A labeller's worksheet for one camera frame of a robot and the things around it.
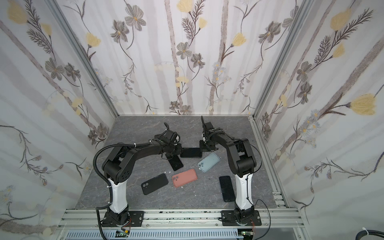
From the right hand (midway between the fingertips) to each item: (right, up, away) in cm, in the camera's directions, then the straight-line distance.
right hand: (199, 145), depth 98 cm
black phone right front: (+15, -23, -15) cm, 31 cm away
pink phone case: (-9, -18, -10) cm, 23 cm away
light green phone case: (+6, -10, -3) cm, 12 cm away
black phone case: (-6, -5, +1) cm, 8 cm away
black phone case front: (-27, -22, -12) cm, 37 cm away
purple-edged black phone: (-16, -11, -5) cm, 20 cm away
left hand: (-13, -1, 0) cm, 13 cm away
